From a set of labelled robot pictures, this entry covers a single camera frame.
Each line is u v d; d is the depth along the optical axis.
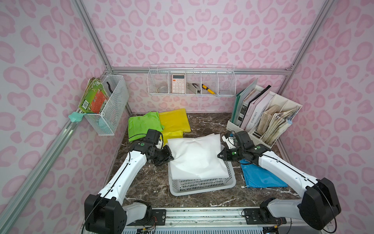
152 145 0.58
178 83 0.95
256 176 0.84
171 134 1.04
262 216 0.66
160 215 0.74
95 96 0.73
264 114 0.93
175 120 1.14
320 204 0.40
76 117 0.62
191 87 1.00
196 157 0.79
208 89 0.98
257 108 0.88
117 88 0.93
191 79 1.01
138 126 1.09
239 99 0.88
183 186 0.84
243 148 0.63
